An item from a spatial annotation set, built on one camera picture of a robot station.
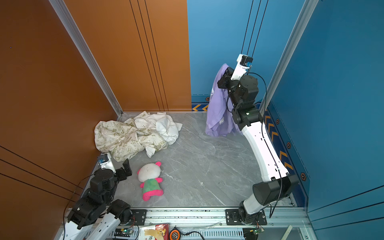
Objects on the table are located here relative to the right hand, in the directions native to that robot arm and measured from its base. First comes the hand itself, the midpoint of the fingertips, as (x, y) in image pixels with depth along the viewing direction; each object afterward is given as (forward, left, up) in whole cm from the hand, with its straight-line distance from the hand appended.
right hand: (223, 65), depth 62 cm
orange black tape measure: (-53, +22, -52) cm, 77 cm away
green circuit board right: (-51, -17, -55) cm, 77 cm away
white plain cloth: (+6, +36, -42) cm, 56 cm away
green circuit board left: (-52, +47, -55) cm, 89 cm away
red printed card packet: (-51, +27, -51) cm, 77 cm away
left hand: (-26, +49, -34) cm, 65 cm away
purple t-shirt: (-10, 0, -23) cm, 25 cm away
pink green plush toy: (-26, +38, -49) cm, 67 cm away
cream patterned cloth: (-4, +60, -46) cm, 76 cm away
